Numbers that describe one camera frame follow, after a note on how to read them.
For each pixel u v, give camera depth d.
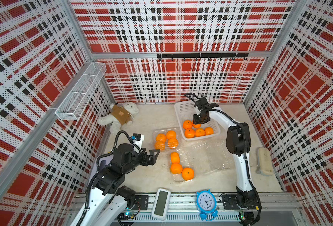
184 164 0.87
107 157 0.50
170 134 0.95
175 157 0.84
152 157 0.61
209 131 0.96
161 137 0.94
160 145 0.91
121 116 1.04
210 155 0.90
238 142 0.59
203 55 0.89
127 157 0.54
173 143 0.90
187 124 1.01
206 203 0.72
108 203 0.47
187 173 0.79
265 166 0.84
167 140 0.96
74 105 0.94
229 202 0.73
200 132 0.97
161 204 0.70
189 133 0.96
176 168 0.80
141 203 0.74
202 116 0.88
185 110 1.12
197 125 0.99
